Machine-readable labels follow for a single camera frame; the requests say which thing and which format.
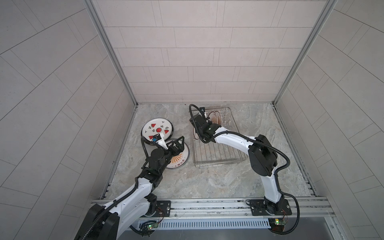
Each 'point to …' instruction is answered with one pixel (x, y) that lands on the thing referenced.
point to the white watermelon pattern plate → (156, 126)
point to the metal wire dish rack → (215, 154)
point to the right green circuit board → (279, 222)
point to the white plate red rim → (213, 117)
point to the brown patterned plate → (186, 148)
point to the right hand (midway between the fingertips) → (200, 123)
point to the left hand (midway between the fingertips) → (183, 138)
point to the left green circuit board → (152, 226)
